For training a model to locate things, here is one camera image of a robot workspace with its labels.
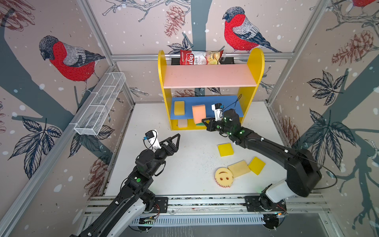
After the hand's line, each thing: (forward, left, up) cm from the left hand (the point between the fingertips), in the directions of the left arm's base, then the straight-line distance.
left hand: (176, 137), depth 69 cm
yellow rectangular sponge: (+30, +1, -11) cm, 32 cm away
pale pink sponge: (+26, -1, -23) cm, 35 cm away
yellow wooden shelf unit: (+55, -6, -18) cm, 58 cm away
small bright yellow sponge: (+6, -29, -25) cm, 39 cm away
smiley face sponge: (-11, -25, -24) cm, 36 cm away
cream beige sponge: (-6, -35, -25) cm, 44 cm away
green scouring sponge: (+12, -12, -6) cm, 18 cm away
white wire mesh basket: (+19, +42, +3) cm, 46 cm away
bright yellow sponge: (-4, -46, -25) cm, 53 cm away
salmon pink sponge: (+15, -12, 0) cm, 19 cm away
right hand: (+12, -12, -5) cm, 18 cm away
